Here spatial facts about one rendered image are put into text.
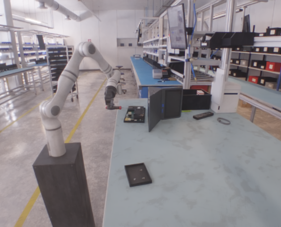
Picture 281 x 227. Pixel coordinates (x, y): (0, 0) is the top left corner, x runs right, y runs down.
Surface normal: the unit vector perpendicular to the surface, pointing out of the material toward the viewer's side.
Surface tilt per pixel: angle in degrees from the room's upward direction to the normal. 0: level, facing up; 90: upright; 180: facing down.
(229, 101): 90
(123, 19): 90
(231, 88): 90
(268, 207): 0
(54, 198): 90
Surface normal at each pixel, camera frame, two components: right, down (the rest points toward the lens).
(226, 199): 0.00, -0.94
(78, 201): 0.15, 0.35
